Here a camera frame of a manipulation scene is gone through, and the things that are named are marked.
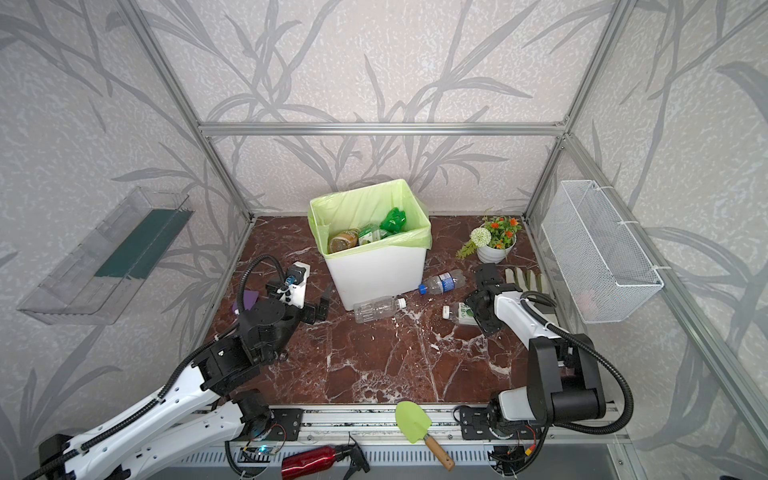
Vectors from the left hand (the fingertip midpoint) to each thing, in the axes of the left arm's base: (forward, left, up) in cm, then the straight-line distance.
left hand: (318, 271), depth 70 cm
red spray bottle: (-35, -2, -22) cm, 42 cm away
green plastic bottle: (+25, -17, -10) cm, 32 cm away
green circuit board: (-34, +15, -29) cm, 47 cm away
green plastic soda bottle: (+17, -11, -7) cm, 22 cm away
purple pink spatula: (+7, +30, -28) cm, 42 cm away
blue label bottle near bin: (+11, -34, -24) cm, 43 cm away
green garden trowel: (-28, -23, -27) cm, 45 cm away
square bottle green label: (+1, -38, -24) cm, 45 cm away
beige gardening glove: (+15, -63, -27) cm, 70 cm away
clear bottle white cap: (+1, -12, -23) cm, 26 cm away
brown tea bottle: (+13, -4, -5) cm, 15 cm away
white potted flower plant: (+22, -50, -15) cm, 56 cm away
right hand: (+4, -43, -24) cm, 49 cm away
